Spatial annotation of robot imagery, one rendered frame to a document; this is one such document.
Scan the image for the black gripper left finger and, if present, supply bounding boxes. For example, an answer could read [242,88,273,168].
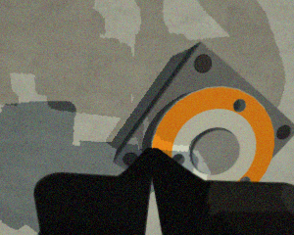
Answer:
[34,148,154,235]

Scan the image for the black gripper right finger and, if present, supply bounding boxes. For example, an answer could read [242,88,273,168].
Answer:
[152,148,294,235]

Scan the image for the orange and white round plate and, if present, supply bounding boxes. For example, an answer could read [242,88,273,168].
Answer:
[151,86,274,182]

